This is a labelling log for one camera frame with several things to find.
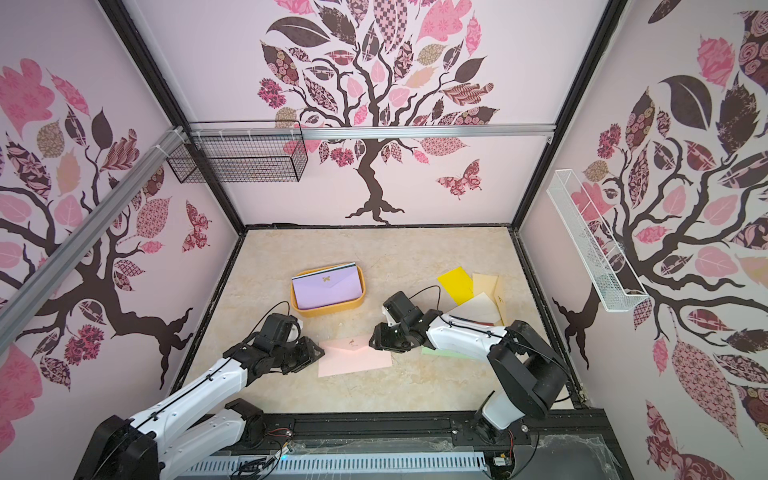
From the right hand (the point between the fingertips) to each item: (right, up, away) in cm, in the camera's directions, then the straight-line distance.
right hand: (376, 347), depth 84 cm
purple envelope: (-17, +16, +14) cm, 27 cm away
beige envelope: (+38, +16, +20) cm, 46 cm away
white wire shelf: (+59, +18, -12) cm, 63 cm away
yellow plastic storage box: (-15, +9, +9) cm, 20 cm away
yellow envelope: (+29, +16, +20) cm, 39 cm away
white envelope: (+34, +9, +15) cm, 38 cm away
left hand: (-16, -4, -1) cm, 16 cm away
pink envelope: (-7, -3, +2) cm, 8 cm away
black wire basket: (-45, +60, +11) cm, 76 cm away
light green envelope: (+17, +2, -10) cm, 19 cm away
